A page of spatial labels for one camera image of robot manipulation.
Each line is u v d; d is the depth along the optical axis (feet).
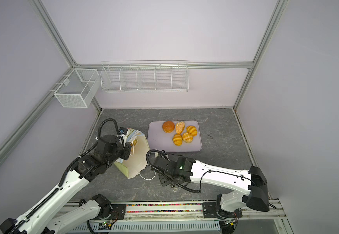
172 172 1.68
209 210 2.41
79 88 3.16
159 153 2.09
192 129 3.35
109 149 1.76
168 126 3.44
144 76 3.25
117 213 2.40
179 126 3.38
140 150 2.90
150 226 2.32
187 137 3.24
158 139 3.38
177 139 3.24
